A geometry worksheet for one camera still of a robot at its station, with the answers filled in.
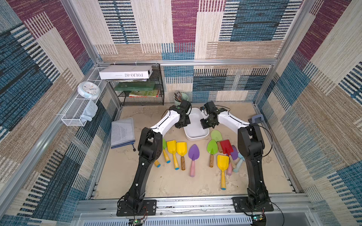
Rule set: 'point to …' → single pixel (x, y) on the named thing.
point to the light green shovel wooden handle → (217, 135)
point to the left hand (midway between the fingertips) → (186, 123)
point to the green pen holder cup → (184, 97)
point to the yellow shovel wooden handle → (182, 150)
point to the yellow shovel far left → (157, 164)
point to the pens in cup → (177, 95)
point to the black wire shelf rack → (122, 88)
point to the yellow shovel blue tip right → (223, 161)
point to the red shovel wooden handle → (226, 148)
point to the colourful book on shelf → (144, 93)
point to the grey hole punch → (257, 118)
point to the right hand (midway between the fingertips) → (202, 123)
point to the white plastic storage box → (195, 131)
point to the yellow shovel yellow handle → (172, 148)
